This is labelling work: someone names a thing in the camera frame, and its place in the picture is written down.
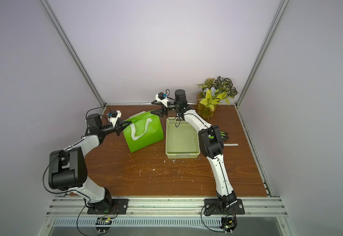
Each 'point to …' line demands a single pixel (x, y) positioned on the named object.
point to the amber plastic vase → (205, 111)
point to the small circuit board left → (103, 224)
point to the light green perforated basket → (182, 139)
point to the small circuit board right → (228, 224)
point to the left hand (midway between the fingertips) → (131, 122)
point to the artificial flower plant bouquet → (214, 91)
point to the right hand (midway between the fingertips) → (152, 104)
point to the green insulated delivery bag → (145, 130)
